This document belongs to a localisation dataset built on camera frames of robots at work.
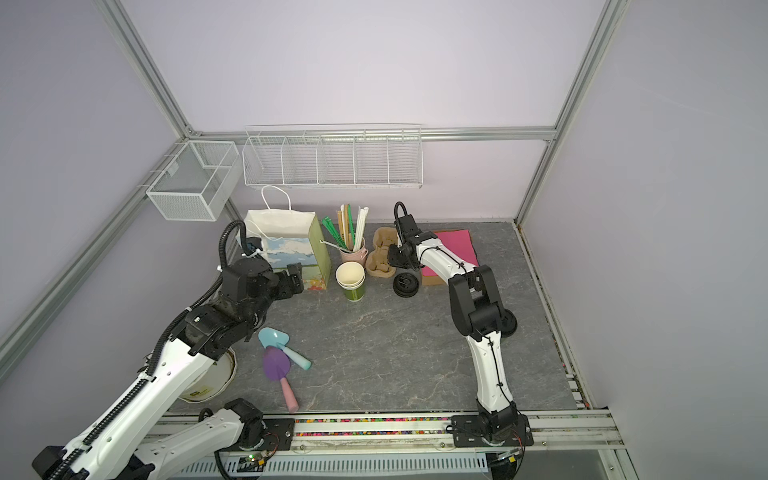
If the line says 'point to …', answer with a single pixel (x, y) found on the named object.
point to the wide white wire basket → (333, 156)
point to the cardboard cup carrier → (377, 262)
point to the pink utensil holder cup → (358, 255)
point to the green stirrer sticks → (330, 227)
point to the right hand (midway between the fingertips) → (394, 261)
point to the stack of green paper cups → (351, 276)
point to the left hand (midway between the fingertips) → (284, 272)
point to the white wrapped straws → (361, 228)
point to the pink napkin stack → (460, 241)
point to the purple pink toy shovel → (276, 363)
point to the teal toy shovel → (273, 337)
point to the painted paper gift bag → (291, 238)
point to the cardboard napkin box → (436, 280)
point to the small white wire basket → (199, 182)
